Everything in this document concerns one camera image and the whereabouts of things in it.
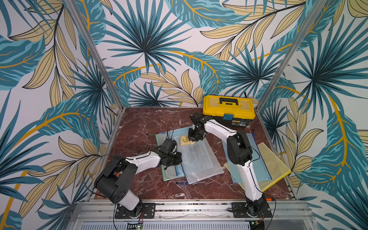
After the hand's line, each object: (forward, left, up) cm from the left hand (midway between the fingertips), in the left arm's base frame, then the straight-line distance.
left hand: (182, 162), depth 88 cm
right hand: (+18, -6, -1) cm, 19 cm away
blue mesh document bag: (+2, -47, -1) cm, 47 cm away
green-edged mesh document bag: (-5, +8, -2) cm, 10 cm away
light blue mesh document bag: (-4, +2, 0) cm, 5 cm away
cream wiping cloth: (+8, -1, +12) cm, 15 cm away
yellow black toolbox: (+35, -35, +10) cm, 51 cm away
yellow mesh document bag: (-1, -62, -6) cm, 62 cm away
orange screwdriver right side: (-20, -46, +1) cm, 50 cm away
